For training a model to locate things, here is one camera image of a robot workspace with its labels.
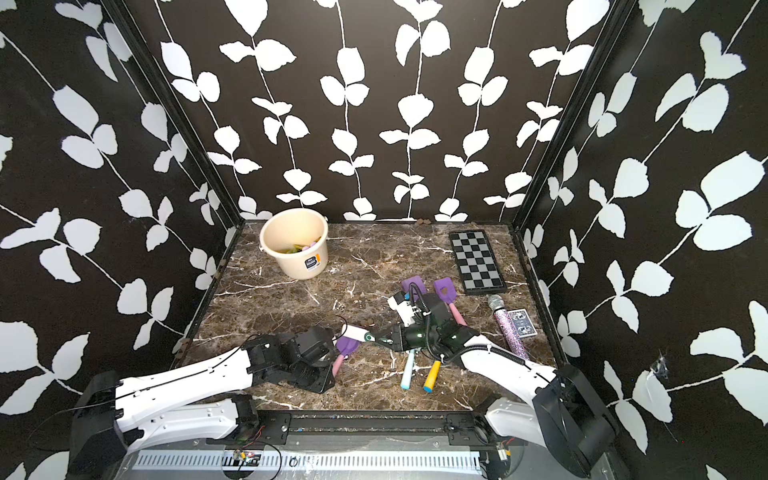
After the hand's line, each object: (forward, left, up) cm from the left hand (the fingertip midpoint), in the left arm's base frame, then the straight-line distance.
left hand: (334, 380), depth 75 cm
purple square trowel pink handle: (+33, -25, -6) cm, 42 cm away
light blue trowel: (0, -19, -5) cm, 19 cm away
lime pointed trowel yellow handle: (+47, +18, -4) cm, 51 cm away
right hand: (+9, -11, +6) cm, 15 cm away
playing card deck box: (+16, -57, -6) cm, 59 cm away
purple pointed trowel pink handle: (+38, +8, +11) cm, 40 cm away
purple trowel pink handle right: (+29, -35, -5) cm, 46 cm away
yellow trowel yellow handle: (+1, -26, -6) cm, 27 cm away
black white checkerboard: (+38, -47, -4) cm, 61 cm away
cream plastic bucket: (+52, +19, -5) cm, 55 cm away
